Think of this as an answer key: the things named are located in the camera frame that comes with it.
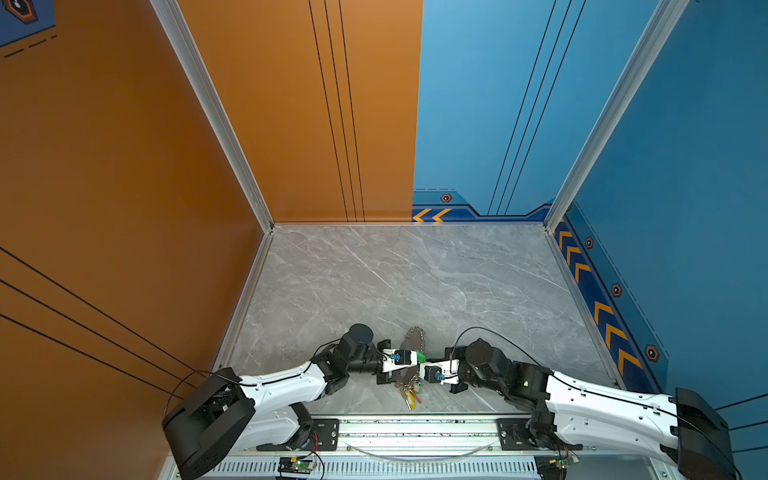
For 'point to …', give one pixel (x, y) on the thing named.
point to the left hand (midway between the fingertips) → (414, 356)
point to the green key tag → (421, 357)
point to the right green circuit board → (553, 466)
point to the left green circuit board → (295, 465)
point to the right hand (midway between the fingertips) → (428, 356)
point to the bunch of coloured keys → (410, 390)
